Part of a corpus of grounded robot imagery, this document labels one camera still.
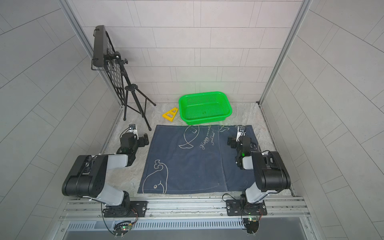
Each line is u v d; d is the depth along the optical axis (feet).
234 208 2.32
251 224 2.20
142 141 2.73
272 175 1.48
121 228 2.14
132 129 2.56
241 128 2.63
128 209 2.15
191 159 2.87
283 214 2.31
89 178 1.43
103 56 1.97
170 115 3.57
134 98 3.01
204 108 3.66
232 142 2.72
